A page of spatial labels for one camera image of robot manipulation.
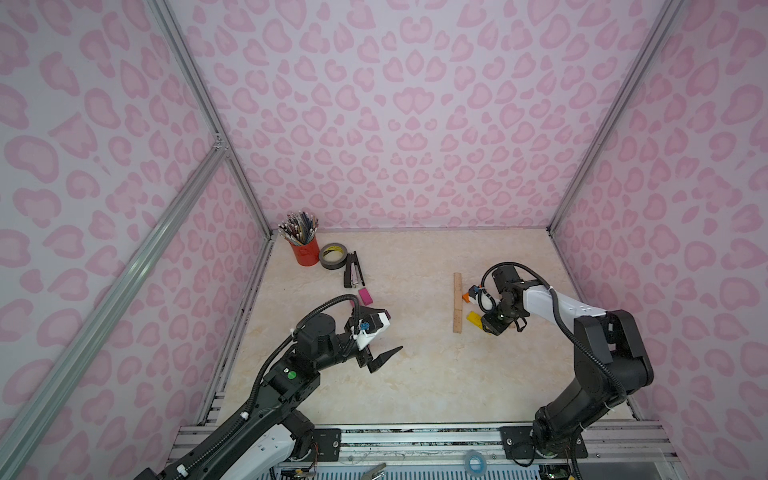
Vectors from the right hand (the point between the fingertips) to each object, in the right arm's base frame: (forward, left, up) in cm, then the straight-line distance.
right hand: (491, 319), depth 93 cm
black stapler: (+24, +47, +1) cm, 53 cm away
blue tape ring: (-37, +8, 0) cm, 38 cm away
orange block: (+4, +9, +7) cm, 12 cm away
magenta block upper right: (+8, +40, 0) cm, 41 cm away
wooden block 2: (0, +10, -1) cm, 11 cm away
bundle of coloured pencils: (+25, +62, +16) cm, 69 cm away
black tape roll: (+22, +55, 0) cm, 59 cm away
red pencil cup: (+21, +61, +6) cm, 65 cm away
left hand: (-14, +29, +21) cm, 39 cm away
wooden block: (+8, +10, -2) cm, 12 cm away
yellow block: (0, +5, +1) cm, 5 cm away
